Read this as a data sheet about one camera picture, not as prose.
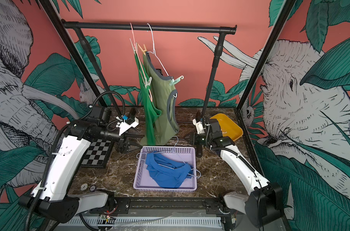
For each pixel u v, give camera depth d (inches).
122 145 21.9
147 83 21.9
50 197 14.5
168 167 31.7
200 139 26.5
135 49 26.4
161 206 29.8
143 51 26.6
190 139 28.1
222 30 20.1
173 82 20.7
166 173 31.5
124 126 21.7
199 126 28.3
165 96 24.5
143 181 32.3
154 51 23.0
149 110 27.6
